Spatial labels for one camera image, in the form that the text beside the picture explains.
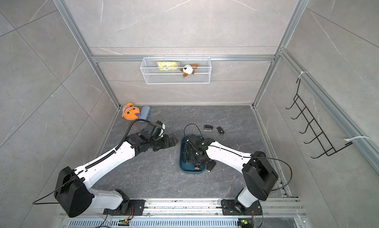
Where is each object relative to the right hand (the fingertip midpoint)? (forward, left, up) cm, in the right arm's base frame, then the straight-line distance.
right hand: (196, 162), depth 84 cm
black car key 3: (-1, -9, -3) cm, 10 cm away
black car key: (+27, -10, -3) cm, 29 cm away
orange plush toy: (+36, +47, +4) cm, 59 cm away
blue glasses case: (+42, +39, -3) cm, 58 cm away
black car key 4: (+11, +7, -3) cm, 13 cm away
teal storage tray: (-1, +5, -5) cm, 7 cm away
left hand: (+8, +12, +12) cm, 18 cm away
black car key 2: (+26, -18, -5) cm, 32 cm away
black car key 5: (+5, +7, -4) cm, 9 cm away
